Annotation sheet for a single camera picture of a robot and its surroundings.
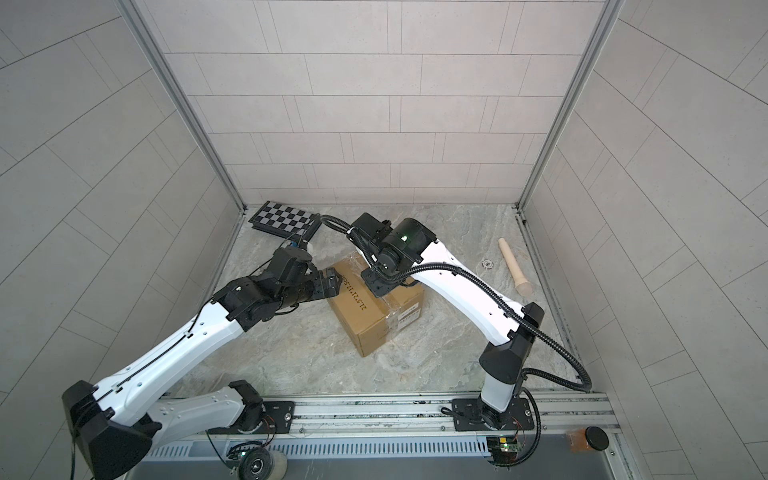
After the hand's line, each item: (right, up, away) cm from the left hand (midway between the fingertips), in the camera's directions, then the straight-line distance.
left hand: (338, 280), depth 74 cm
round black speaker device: (-12, -32, -17) cm, 38 cm away
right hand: (+10, -1, -5) cm, 11 cm away
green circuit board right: (+39, -38, -6) cm, 55 cm away
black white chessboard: (-28, +17, +34) cm, 47 cm away
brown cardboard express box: (+8, -9, -3) cm, 13 cm away
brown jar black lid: (+54, -31, -13) cm, 63 cm away
